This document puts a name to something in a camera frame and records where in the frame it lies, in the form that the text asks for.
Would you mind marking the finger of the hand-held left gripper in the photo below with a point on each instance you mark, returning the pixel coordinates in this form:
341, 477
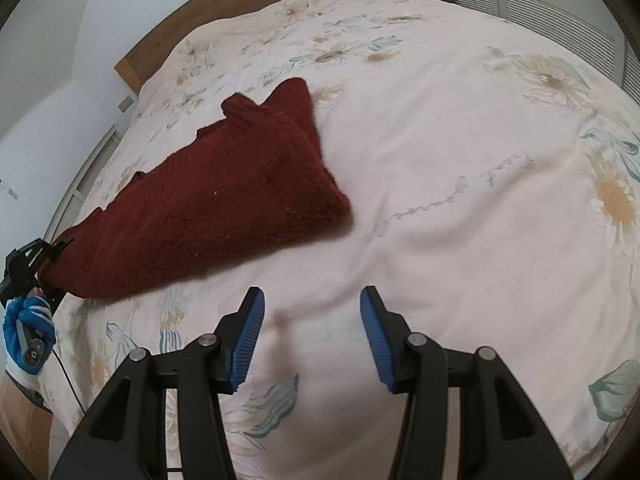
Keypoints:
37, 255

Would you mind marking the white louvered wardrobe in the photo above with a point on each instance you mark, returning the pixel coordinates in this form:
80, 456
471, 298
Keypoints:
550, 25

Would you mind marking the bed with floral duvet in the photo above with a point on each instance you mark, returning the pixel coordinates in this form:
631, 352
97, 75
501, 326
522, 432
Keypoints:
475, 185

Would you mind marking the dark red knitted sweater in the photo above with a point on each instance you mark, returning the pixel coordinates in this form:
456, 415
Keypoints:
210, 210

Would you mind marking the beige wall socket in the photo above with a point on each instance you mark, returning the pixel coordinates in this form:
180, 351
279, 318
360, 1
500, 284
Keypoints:
126, 103

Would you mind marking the wooden headboard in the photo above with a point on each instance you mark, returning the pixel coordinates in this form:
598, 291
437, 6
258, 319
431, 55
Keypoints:
210, 5

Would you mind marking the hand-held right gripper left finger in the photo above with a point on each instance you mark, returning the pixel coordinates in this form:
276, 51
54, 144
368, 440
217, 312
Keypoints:
246, 342

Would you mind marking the white louvered cabinet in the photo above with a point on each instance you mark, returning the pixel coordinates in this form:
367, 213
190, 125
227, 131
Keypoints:
82, 185

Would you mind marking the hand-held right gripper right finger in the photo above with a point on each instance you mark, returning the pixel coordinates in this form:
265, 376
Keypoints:
377, 342

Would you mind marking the person's left hand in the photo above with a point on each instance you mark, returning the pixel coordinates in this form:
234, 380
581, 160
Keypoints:
20, 340

